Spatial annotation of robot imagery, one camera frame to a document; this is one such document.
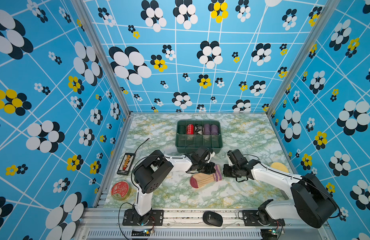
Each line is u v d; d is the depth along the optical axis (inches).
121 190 31.1
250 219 28.7
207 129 40.4
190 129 40.2
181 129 40.6
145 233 27.7
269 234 28.0
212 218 28.4
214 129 40.1
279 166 35.0
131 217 29.0
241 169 26.1
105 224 29.4
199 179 33.5
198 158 29.0
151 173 19.4
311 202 16.5
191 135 39.6
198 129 40.1
